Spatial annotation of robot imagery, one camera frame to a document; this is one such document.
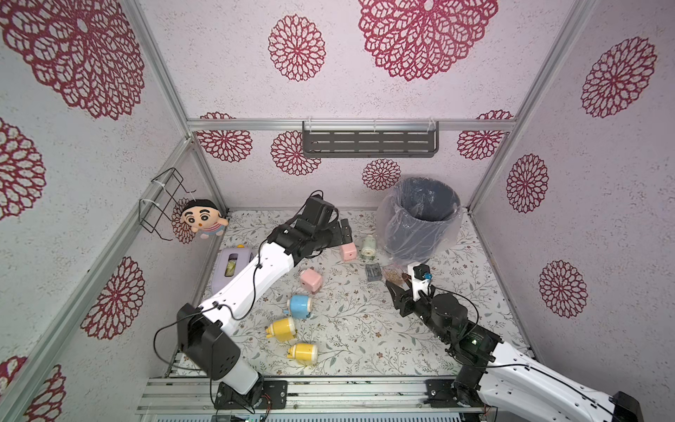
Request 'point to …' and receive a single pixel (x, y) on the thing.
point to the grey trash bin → (419, 218)
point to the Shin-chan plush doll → (204, 217)
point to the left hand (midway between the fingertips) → (339, 234)
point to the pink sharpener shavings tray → (394, 273)
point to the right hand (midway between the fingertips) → (395, 277)
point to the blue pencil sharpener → (300, 306)
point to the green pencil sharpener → (368, 248)
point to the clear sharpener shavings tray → (373, 272)
